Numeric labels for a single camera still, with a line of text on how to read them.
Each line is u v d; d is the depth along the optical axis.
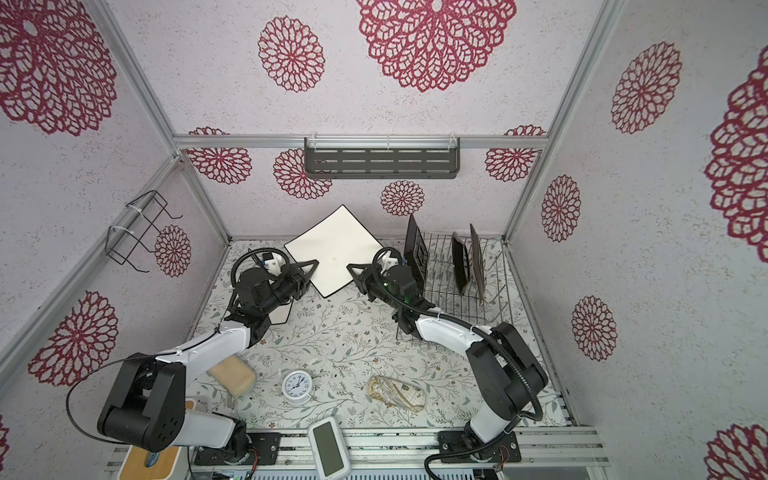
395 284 0.65
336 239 0.85
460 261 0.92
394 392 0.80
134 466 0.66
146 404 0.43
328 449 0.70
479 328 0.50
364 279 0.72
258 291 0.65
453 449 0.73
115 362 0.44
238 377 0.81
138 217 0.78
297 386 0.81
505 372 0.45
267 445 0.74
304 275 0.77
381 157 0.93
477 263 0.95
